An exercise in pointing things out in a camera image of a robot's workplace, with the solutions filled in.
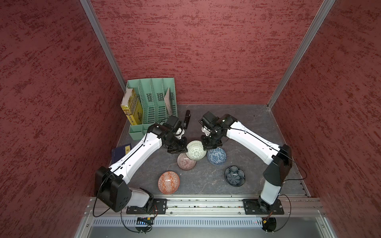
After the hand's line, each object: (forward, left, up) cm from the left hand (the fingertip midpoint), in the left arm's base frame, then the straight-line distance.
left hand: (185, 153), depth 75 cm
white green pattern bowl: (+4, -5, -4) cm, 8 cm away
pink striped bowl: (+1, +1, -14) cm, 14 cm away
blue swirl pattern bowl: (+6, -19, -16) cm, 26 cm away
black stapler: (+36, +1, -16) cm, 39 cm away
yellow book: (+30, +35, +3) cm, 46 cm away
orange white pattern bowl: (-10, +10, -16) cm, 21 cm away
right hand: (+2, -10, 0) cm, 10 cm away
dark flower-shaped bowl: (-6, -28, -16) cm, 33 cm away
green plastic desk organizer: (+51, +29, -3) cm, 59 cm away
